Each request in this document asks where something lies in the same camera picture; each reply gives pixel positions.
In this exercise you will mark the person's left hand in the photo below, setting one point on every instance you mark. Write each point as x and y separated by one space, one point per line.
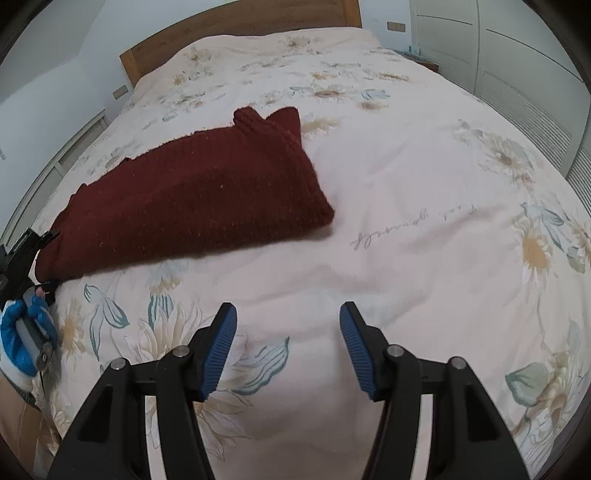
9 327

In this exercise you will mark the bed with floral duvet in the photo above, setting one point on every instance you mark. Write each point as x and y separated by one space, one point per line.
392 184

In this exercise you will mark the white wardrobe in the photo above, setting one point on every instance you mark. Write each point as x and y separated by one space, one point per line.
508 46

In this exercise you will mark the dark red knit sweater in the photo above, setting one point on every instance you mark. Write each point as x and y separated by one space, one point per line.
184 198

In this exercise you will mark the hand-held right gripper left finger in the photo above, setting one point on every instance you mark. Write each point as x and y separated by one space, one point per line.
219 350

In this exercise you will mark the white louvered low cabinet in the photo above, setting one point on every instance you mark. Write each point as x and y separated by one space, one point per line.
60 157

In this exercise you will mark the person's left forearm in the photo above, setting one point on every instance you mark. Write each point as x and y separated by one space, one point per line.
18 420

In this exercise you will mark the wall switch plate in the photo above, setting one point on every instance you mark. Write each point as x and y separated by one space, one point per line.
120 92
396 26

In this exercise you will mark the wooden headboard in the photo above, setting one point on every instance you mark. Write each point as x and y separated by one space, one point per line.
231 23

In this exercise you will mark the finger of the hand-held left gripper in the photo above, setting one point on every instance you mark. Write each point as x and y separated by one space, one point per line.
21 263

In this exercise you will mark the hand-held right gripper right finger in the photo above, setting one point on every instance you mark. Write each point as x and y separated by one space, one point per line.
358 350

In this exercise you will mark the wooden nightstand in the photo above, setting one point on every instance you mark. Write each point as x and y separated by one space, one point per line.
425 62

